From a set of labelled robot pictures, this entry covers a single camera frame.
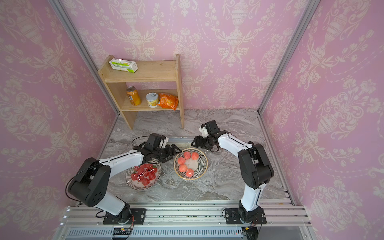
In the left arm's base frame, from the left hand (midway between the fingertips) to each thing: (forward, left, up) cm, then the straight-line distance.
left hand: (178, 154), depth 88 cm
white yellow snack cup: (+27, +17, +19) cm, 37 cm away
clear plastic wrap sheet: (-12, +20, -4) cm, 24 cm away
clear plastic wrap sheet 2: (+6, -9, -2) cm, 11 cm away
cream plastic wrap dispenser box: (+11, 0, -1) cm, 11 cm away
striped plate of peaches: (-3, -7, -7) cm, 10 cm away
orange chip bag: (+26, +7, +19) cm, 33 cm away
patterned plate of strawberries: (-12, +20, -4) cm, 24 cm away
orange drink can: (+26, +27, +23) cm, 44 cm away
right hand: (+7, -10, 0) cm, 12 cm away
